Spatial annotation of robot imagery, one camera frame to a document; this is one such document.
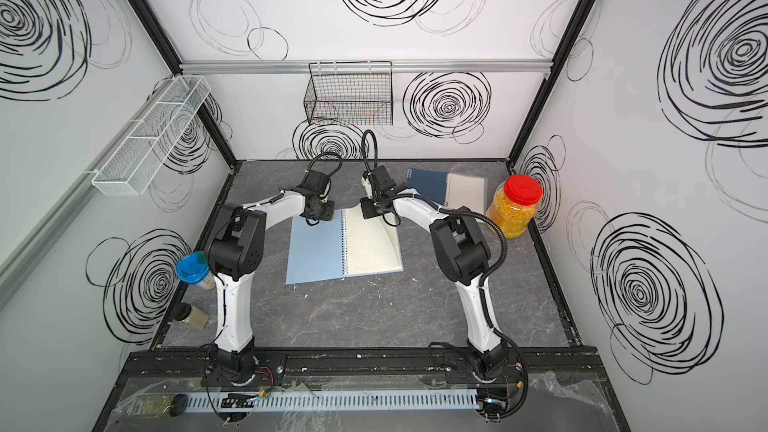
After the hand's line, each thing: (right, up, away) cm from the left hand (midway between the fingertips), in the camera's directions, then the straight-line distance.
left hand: (325, 212), depth 105 cm
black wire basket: (+6, +48, +18) cm, 52 cm away
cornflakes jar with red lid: (+59, +4, -19) cm, 62 cm away
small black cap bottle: (-28, -24, -30) cm, 47 cm away
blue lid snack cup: (-31, -13, -24) cm, 42 cm away
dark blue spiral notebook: (+45, +8, +6) cm, 46 cm away
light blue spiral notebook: (+9, -10, -9) cm, 16 cm away
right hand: (+15, +2, -7) cm, 17 cm away
